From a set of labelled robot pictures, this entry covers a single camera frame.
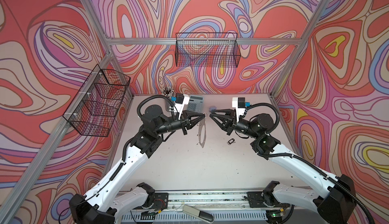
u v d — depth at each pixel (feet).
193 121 1.92
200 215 2.17
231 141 3.09
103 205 1.24
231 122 1.80
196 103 3.65
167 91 3.26
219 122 1.94
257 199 2.43
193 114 1.83
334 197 1.25
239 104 1.72
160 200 2.40
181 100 1.69
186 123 1.71
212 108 3.55
